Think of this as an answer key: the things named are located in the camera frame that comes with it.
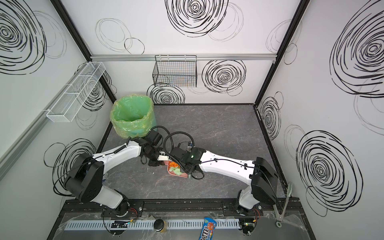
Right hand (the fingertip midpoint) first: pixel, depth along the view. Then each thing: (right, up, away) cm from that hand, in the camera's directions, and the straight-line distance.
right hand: (184, 170), depth 77 cm
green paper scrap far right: (-5, -3, +8) cm, 10 cm away
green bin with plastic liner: (-36, +29, +23) cm, 52 cm away
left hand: (-12, +3, +11) cm, 17 cm away
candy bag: (+12, -24, -9) cm, 28 cm away
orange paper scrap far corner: (-6, 0, +8) cm, 10 cm away
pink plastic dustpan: (-11, +1, +9) cm, 14 cm away
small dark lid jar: (-9, -18, -15) cm, 25 cm away
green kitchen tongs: (+45, -23, -7) cm, 51 cm away
